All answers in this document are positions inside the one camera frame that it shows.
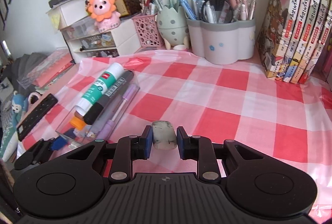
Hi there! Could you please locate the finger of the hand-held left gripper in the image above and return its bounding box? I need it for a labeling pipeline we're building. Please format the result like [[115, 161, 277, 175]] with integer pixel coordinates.
[[14, 136, 65, 170]]

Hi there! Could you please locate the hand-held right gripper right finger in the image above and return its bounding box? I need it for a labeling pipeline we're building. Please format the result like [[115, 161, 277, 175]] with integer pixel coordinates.
[[177, 127, 260, 183]]

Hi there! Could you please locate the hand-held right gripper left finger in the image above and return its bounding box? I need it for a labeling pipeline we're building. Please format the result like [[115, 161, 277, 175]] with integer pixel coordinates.
[[69, 125, 153, 183]]

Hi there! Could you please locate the white eraser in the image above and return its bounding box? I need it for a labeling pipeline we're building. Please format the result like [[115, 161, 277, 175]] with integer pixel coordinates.
[[152, 121, 177, 150]]

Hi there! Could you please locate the orange white highlighter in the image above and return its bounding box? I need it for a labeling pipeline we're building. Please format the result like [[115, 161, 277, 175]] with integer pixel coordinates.
[[71, 116, 85, 128]]

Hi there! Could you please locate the purple mechanical pencil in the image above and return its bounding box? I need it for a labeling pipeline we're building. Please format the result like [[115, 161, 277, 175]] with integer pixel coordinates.
[[97, 84, 137, 139]]

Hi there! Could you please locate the clear plastic storage box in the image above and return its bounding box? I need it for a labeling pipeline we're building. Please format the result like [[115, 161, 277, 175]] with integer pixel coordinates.
[[55, 68, 140, 149]]

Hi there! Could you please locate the black marker grey label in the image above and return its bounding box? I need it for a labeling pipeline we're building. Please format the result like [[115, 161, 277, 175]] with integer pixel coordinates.
[[83, 71, 134, 125]]

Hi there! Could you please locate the green white glue stick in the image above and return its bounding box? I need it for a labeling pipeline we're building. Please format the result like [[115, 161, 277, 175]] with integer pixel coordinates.
[[75, 62, 123, 116]]

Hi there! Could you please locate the black patterned phone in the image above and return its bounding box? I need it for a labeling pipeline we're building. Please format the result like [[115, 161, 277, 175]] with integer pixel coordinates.
[[16, 93, 58, 142]]

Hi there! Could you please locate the blue monkey plush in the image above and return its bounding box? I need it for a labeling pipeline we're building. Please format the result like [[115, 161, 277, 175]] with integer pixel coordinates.
[[10, 94, 28, 123]]

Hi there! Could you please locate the pink checked tablecloth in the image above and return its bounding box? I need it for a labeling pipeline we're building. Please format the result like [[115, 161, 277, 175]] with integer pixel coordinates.
[[17, 49, 332, 214]]

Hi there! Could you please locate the pink flat box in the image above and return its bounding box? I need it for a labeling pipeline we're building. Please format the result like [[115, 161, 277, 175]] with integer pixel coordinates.
[[17, 51, 76, 89]]

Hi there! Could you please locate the grey white flower pen holder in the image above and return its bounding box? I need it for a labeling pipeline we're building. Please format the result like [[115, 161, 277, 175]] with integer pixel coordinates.
[[187, 17, 256, 65]]

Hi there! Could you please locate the white desktop drawer unit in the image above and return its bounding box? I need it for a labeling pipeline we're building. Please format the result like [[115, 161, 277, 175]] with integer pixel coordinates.
[[62, 17, 142, 59]]

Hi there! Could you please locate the pink perforated pen holder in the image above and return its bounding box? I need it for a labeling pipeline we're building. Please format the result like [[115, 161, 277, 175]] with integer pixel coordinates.
[[133, 14, 164, 47]]

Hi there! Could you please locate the clear plastic drawer box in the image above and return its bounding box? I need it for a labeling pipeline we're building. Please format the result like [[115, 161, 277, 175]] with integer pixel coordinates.
[[59, 16, 98, 40]]

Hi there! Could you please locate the green egg pen holder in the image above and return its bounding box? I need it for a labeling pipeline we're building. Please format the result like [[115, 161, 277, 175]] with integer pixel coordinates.
[[157, 5, 189, 50]]

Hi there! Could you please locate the white cardboard box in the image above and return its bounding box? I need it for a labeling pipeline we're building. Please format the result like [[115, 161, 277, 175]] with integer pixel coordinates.
[[46, 0, 91, 30]]

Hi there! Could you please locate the black magnifying glass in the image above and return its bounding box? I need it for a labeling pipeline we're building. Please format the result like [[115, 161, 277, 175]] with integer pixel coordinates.
[[202, 0, 232, 24]]

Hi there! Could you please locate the dark glass plant vase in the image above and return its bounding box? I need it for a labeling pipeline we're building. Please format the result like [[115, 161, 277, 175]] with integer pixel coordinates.
[[114, 0, 142, 17]]

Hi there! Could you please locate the pink lion figurine orange mane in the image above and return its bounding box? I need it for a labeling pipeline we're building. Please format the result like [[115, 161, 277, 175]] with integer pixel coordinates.
[[86, 0, 121, 33]]

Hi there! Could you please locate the bunch of red black pens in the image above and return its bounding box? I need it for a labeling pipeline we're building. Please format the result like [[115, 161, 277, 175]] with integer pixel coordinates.
[[141, 0, 162, 17]]

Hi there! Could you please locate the bunch of grey pens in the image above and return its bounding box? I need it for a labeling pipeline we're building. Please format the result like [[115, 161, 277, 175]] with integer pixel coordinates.
[[166, 0, 187, 10]]

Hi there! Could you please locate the pink spine illustrated book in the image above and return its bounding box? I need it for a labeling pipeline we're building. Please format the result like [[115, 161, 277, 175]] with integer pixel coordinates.
[[255, 0, 305, 81]]

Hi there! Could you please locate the row of comic books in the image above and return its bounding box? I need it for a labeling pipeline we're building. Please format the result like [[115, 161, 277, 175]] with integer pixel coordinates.
[[281, 0, 315, 82]]

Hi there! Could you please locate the yellow spine book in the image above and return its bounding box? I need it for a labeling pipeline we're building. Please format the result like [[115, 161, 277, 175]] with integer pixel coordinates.
[[290, 0, 325, 84]]

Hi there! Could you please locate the grey spine book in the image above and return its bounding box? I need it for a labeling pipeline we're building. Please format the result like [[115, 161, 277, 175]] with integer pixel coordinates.
[[298, 0, 332, 84]]

